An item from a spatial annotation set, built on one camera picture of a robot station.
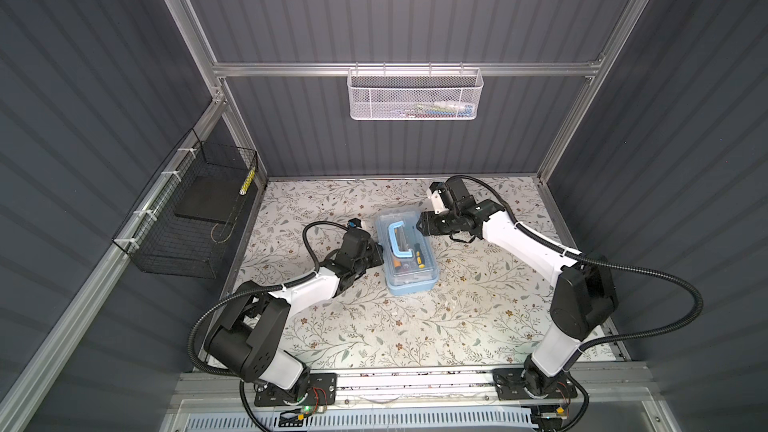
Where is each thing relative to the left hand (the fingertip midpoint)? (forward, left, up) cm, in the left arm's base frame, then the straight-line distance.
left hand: (383, 249), depth 90 cm
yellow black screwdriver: (-4, -11, +2) cm, 11 cm away
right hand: (+3, -13, +7) cm, 15 cm away
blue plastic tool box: (-5, -8, +1) cm, 9 cm away
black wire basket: (-2, +49, +19) cm, 53 cm away
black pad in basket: (+6, +44, +20) cm, 49 cm away
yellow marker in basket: (+12, +37, +19) cm, 43 cm away
